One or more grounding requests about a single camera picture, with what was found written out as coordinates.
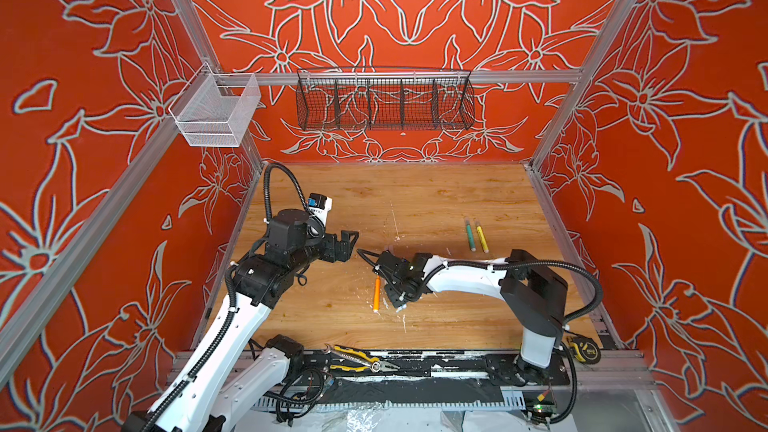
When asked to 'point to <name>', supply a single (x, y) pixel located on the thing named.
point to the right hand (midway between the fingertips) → (392, 295)
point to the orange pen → (377, 294)
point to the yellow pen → (482, 239)
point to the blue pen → (401, 307)
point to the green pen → (471, 239)
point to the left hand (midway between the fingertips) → (340, 228)
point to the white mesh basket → (216, 109)
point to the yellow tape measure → (586, 349)
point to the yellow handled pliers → (372, 363)
